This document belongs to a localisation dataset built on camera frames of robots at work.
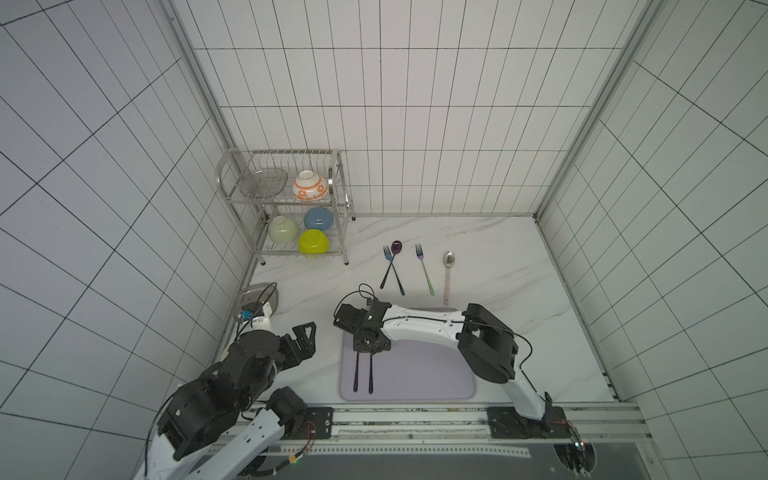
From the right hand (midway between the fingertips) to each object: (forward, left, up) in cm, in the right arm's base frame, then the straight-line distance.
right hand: (356, 353), depth 85 cm
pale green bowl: (+38, +31, +10) cm, 50 cm away
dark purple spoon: (-6, -5, +1) cm, 8 cm away
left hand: (-5, +11, +22) cm, 25 cm away
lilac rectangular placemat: (-4, -16, +1) cm, 16 cm away
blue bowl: (+45, +19, +10) cm, 50 cm away
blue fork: (+35, -7, +1) cm, 36 cm away
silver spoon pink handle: (+33, -29, +2) cm, 44 cm away
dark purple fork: (-9, -1, +2) cm, 9 cm away
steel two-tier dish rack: (+34, +21, +28) cm, 49 cm away
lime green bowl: (+34, +19, +9) cm, 40 cm away
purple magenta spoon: (+38, -10, +2) cm, 39 cm away
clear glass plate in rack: (+43, +33, +28) cm, 61 cm away
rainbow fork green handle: (+36, -19, +1) cm, 41 cm away
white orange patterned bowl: (+37, +16, +32) cm, 51 cm away
